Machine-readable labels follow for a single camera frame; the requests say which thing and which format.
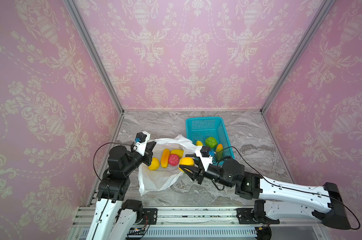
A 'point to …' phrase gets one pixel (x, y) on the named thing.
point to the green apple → (211, 142)
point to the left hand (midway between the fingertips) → (155, 143)
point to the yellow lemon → (199, 143)
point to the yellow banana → (165, 157)
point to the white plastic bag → (150, 180)
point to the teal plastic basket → (200, 128)
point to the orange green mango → (219, 152)
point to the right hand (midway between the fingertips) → (183, 161)
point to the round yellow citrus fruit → (154, 164)
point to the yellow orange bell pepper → (186, 161)
